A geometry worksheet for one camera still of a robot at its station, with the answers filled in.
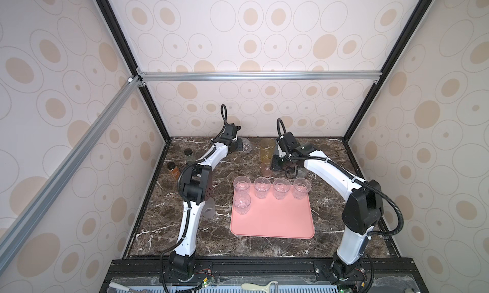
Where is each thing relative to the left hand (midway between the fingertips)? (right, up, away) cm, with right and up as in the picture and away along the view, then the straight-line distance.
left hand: (244, 138), depth 105 cm
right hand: (+13, -15, -17) cm, 26 cm away
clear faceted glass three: (+18, -25, -10) cm, 33 cm away
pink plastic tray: (+12, -38, -17) cm, 44 cm away
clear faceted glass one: (+9, -25, -9) cm, 28 cm away
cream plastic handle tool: (+6, -58, -35) cm, 68 cm away
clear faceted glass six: (+1, -4, +8) cm, 9 cm away
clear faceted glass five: (-1, -23, -9) cm, 25 cm away
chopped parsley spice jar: (-30, -9, -3) cm, 32 cm away
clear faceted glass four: (+28, -25, -10) cm, 39 cm away
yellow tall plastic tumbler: (+13, -4, +3) cm, 14 cm away
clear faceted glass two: (-1, -32, -13) cm, 35 cm away
